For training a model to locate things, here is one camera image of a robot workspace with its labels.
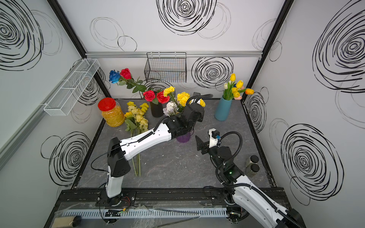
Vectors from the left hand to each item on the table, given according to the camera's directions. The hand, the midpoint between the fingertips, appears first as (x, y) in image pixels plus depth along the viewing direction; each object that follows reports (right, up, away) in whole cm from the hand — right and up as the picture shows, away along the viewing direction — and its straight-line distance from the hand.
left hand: (199, 105), depth 76 cm
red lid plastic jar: (-57, -3, +18) cm, 60 cm away
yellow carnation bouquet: (-13, -1, -2) cm, 14 cm away
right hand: (+2, -16, 0) cm, 16 cm away
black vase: (-29, -2, +30) cm, 42 cm away
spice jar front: (+30, -34, +1) cm, 46 cm away
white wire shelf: (-71, +2, -3) cm, 72 cm away
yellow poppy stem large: (-41, +1, +36) cm, 55 cm away
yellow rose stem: (-39, -11, +23) cm, 47 cm away
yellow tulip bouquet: (+19, +9, +4) cm, 22 cm away
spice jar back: (+31, -30, +3) cm, 43 cm away
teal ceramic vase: (+19, -3, +23) cm, 30 cm away
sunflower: (-46, -10, +23) cm, 53 cm away
